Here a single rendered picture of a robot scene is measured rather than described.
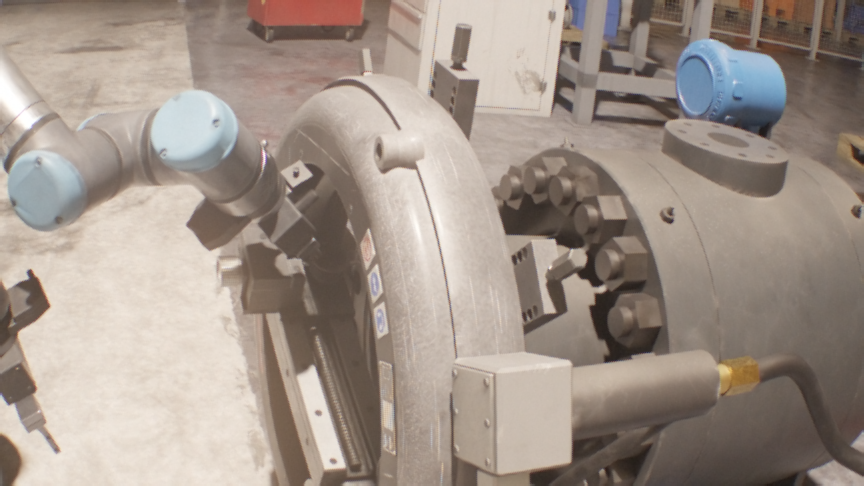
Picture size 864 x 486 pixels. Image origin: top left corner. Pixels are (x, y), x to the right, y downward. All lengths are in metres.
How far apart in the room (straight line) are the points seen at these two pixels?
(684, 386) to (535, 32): 4.28
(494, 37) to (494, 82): 0.24
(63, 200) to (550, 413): 0.53
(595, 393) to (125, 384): 1.65
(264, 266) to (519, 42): 3.94
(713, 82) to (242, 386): 1.38
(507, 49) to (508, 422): 4.34
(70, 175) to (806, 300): 0.99
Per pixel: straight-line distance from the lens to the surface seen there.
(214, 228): 1.21
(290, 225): 1.21
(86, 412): 2.36
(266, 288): 1.38
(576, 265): 0.98
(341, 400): 1.39
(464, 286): 1.03
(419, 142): 1.10
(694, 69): 1.77
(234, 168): 1.10
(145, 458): 2.20
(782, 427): 1.46
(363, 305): 1.52
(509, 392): 0.93
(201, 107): 1.08
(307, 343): 1.40
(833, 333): 1.48
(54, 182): 1.01
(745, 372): 1.14
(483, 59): 5.17
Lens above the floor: 1.26
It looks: 21 degrees down
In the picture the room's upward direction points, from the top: 7 degrees clockwise
